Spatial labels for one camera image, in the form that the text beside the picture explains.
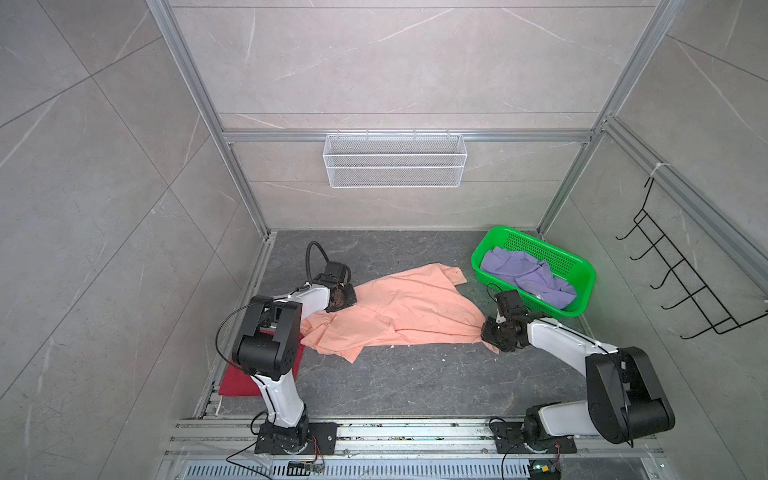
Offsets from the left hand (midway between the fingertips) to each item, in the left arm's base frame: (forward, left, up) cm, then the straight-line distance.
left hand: (349, 291), depth 99 cm
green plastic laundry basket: (+5, -77, +2) cm, 78 cm away
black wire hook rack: (-23, -79, +32) cm, 88 cm away
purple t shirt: (+3, -65, +1) cm, 65 cm away
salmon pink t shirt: (-4, -25, -2) cm, 26 cm away
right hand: (-16, -43, -2) cm, 46 cm away
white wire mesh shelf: (+35, -17, +28) cm, 48 cm away
